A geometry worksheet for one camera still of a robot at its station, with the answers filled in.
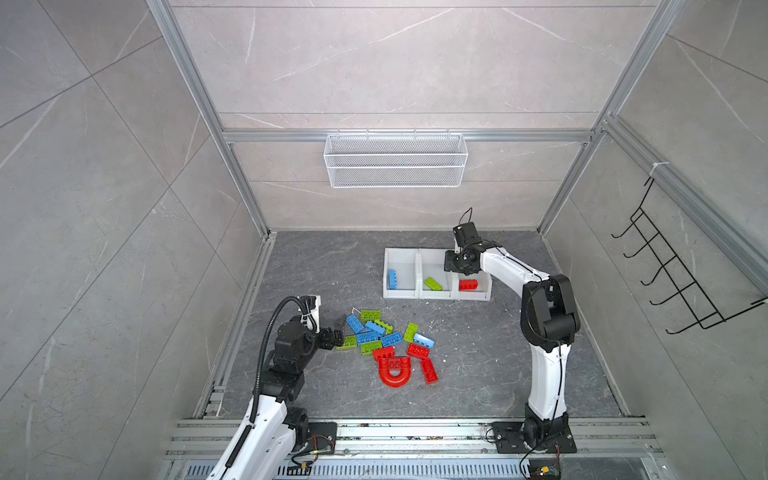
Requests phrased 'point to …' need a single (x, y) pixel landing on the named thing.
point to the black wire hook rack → (705, 313)
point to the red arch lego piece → (395, 372)
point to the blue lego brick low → (423, 340)
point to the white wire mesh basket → (396, 160)
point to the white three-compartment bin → (411, 273)
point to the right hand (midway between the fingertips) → (450, 261)
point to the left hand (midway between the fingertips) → (327, 309)
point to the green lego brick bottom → (368, 348)
